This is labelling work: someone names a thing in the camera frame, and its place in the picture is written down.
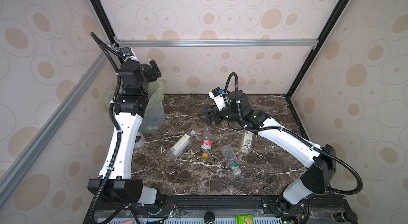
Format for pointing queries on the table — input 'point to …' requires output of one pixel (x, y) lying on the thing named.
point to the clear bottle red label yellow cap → (206, 146)
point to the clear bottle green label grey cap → (247, 145)
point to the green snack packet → (244, 219)
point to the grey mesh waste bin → (154, 119)
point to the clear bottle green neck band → (231, 157)
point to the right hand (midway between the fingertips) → (205, 111)
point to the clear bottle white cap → (180, 144)
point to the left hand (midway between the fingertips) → (147, 59)
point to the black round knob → (209, 217)
